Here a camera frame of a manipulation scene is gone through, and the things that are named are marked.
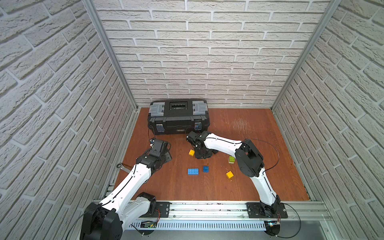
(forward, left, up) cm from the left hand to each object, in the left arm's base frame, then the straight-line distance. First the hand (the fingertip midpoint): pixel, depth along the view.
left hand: (167, 152), depth 84 cm
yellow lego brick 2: (-10, -36, -8) cm, 39 cm away
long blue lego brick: (-8, -15, -8) cm, 19 cm away
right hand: (+3, -21, -10) cm, 24 cm away
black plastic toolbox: (+22, -5, +7) cm, 23 cm away
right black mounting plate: (-28, -46, -8) cm, 55 cm away
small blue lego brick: (-7, -22, -8) cm, 24 cm away
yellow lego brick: (+3, -14, -7) cm, 16 cm away
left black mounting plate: (-28, +1, -9) cm, 29 cm away
